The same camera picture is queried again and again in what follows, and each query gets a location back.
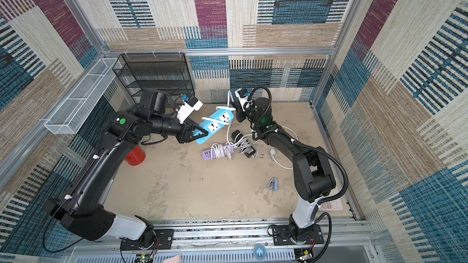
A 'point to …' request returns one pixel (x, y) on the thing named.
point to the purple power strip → (206, 154)
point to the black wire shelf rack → (167, 73)
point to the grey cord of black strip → (242, 143)
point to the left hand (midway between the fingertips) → (205, 131)
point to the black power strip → (248, 152)
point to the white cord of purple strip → (217, 151)
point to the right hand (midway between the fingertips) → (236, 102)
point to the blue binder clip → (273, 184)
